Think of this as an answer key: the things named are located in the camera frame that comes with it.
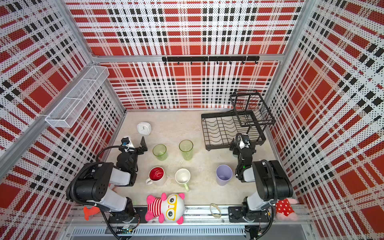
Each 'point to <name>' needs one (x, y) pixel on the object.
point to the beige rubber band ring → (215, 215)
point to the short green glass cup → (159, 151)
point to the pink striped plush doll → (172, 208)
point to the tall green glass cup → (186, 146)
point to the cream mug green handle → (182, 176)
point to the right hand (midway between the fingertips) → (242, 139)
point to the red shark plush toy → (91, 211)
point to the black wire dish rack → (248, 115)
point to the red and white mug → (156, 176)
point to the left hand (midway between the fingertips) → (136, 140)
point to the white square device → (144, 128)
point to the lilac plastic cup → (224, 173)
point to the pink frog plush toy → (284, 210)
